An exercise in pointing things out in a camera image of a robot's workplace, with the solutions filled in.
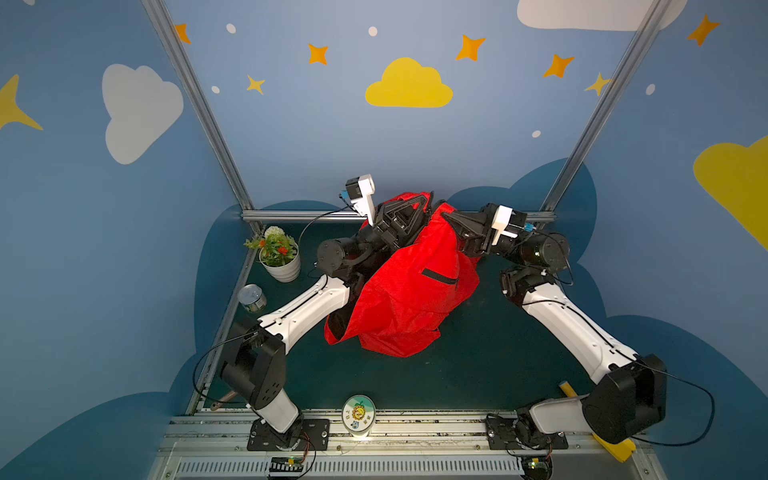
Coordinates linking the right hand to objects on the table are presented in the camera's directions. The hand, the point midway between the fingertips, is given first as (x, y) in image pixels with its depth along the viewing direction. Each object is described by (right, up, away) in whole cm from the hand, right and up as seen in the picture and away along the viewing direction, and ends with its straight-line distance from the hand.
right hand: (447, 209), depth 55 cm
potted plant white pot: (-46, -8, +38) cm, 60 cm away
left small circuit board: (-36, -60, +18) cm, 73 cm away
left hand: (-5, +2, -2) cm, 6 cm away
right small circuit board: (+26, -62, +18) cm, 70 cm away
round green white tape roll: (-18, -47, +15) cm, 53 cm away
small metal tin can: (-55, -22, +39) cm, 70 cm away
